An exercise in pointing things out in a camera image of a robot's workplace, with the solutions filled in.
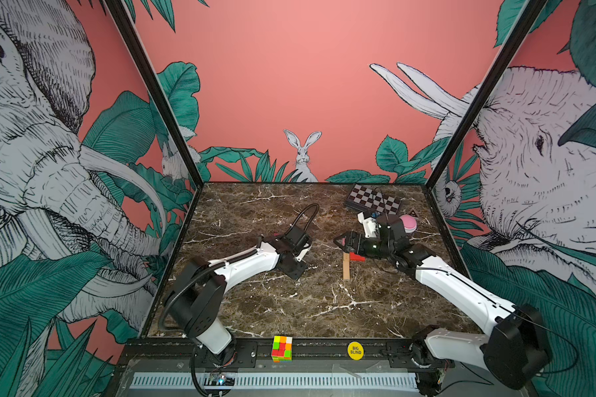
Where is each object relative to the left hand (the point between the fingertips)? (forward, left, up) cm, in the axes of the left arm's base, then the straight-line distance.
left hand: (298, 266), depth 88 cm
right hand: (+2, -14, +13) cm, 20 cm away
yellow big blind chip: (-27, -17, -5) cm, 32 cm away
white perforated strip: (-33, +7, -5) cm, 34 cm away
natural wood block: (+2, -18, -5) cm, 19 cm away
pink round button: (+20, -49, -3) cm, 53 cm away
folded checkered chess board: (+32, -34, -2) cm, 47 cm away
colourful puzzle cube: (-26, +6, 0) cm, 27 cm away
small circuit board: (-32, +24, -5) cm, 40 cm away
